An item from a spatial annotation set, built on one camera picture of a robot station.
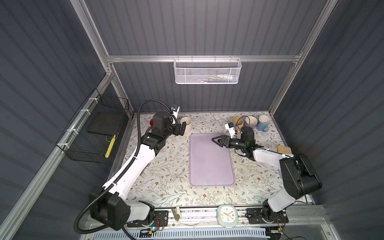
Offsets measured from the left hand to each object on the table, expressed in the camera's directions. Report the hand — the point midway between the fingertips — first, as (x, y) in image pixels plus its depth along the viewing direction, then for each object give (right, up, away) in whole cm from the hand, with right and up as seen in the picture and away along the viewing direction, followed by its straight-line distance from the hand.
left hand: (176, 119), depth 78 cm
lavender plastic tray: (+19, -27, +15) cm, 37 cm away
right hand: (+23, -13, +9) cm, 28 cm away
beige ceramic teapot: (+40, -1, +25) cm, 48 cm away
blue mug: (+57, -3, +24) cm, 62 cm away
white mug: (+6, -2, +24) cm, 25 cm away
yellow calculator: (+69, -19, +21) cm, 75 cm away
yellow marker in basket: (-30, -13, -9) cm, 34 cm away
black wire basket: (-41, -9, -6) cm, 42 cm away
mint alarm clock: (+26, -48, -5) cm, 54 cm away
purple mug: (+51, 0, +31) cm, 60 cm away
